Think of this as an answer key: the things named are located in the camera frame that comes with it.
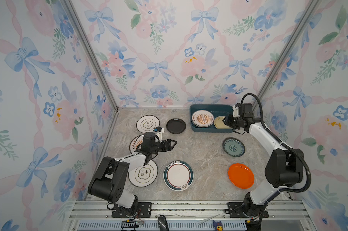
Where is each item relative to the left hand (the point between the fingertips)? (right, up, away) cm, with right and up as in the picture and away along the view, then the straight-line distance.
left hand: (173, 142), depth 89 cm
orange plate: (+39, -19, -5) cm, 44 cm away
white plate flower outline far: (-21, +12, +21) cm, 32 cm away
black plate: (+1, +9, +20) cm, 22 cm away
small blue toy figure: (+21, -37, -21) cm, 47 cm away
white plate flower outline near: (-18, -20, -3) cm, 26 cm away
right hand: (+33, +14, +3) cm, 37 cm away
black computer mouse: (-5, -34, -23) cm, 41 cm away
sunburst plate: (+22, +15, +24) cm, 36 cm away
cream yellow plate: (+33, +11, +17) cm, 39 cm away
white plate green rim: (+3, -20, -3) cm, 20 cm away
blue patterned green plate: (+41, -4, +9) cm, 42 cm away
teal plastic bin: (+35, +22, +29) cm, 51 cm away
